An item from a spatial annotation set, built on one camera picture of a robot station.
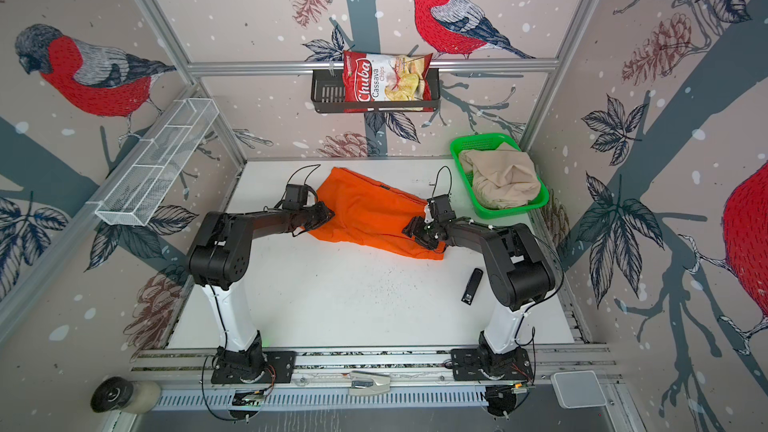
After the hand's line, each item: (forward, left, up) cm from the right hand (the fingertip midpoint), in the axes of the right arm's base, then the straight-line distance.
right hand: (405, 238), depth 96 cm
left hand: (+8, +26, +2) cm, 27 cm away
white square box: (-38, -42, -3) cm, 57 cm away
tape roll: (-46, +58, +10) cm, 75 cm away
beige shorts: (+20, -32, +9) cm, 39 cm away
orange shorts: (+7, +12, +2) cm, 14 cm away
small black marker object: (-16, -20, 0) cm, 25 cm away
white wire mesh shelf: (+2, +67, +32) cm, 74 cm away
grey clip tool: (-40, +8, 0) cm, 41 cm away
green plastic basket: (+43, -32, +5) cm, 53 cm away
